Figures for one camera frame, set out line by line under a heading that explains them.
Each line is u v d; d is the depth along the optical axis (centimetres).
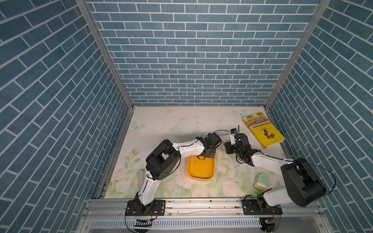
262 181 78
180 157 50
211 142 74
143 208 63
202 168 85
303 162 47
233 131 82
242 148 71
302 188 43
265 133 102
